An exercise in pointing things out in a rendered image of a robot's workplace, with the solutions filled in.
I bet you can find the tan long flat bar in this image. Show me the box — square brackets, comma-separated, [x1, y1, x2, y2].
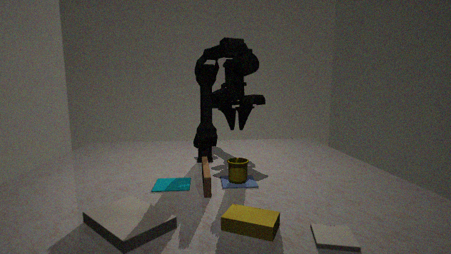
[202, 156, 211, 198]

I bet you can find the yellow rectangular block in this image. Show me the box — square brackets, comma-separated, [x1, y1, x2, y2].
[221, 204, 280, 242]

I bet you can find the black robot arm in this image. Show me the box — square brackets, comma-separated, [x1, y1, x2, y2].
[193, 38, 259, 163]

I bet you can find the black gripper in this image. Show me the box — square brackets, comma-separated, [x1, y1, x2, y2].
[209, 78, 265, 130]

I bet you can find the beige flat square block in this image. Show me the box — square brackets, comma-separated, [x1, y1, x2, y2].
[83, 195, 177, 254]

